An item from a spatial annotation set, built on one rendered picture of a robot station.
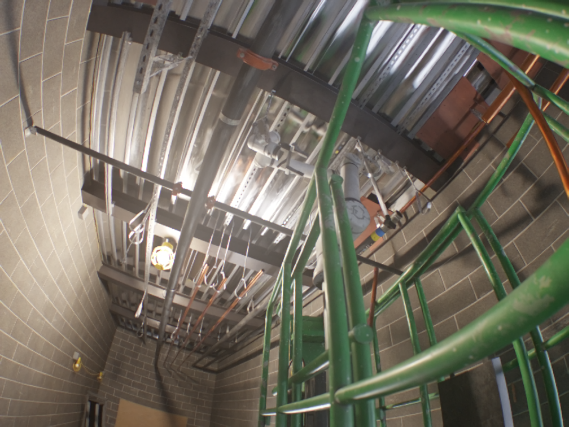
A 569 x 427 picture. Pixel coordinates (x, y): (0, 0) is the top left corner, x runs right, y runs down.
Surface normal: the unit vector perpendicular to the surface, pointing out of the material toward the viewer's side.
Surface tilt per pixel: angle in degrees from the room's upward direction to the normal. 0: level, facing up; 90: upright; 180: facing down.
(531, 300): 99
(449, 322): 90
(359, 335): 90
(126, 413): 90
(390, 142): 180
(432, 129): 180
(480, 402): 90
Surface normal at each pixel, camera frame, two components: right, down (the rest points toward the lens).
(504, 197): -0.89, -0.36
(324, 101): -0.04, 0.69
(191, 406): 0.46, -0.63
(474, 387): -0.98, -0.17
